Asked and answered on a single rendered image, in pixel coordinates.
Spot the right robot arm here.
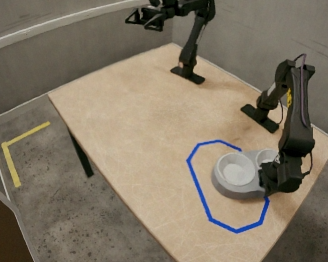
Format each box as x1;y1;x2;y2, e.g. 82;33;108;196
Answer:
161;0;216;85

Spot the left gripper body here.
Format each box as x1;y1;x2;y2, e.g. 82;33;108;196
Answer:
259;160;279;193

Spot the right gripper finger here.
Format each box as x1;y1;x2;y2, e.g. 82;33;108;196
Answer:
144;13;163;32
125;7;139;25

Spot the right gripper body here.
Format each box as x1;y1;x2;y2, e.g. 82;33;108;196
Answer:
139;5;168;27

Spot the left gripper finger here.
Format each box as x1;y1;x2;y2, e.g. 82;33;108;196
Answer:
265;189;274;197
258;169;264;186

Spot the blue tape outline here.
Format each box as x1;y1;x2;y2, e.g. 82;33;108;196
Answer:
186;139;270;234

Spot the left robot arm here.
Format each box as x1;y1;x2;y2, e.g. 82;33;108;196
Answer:
240;60;315;193

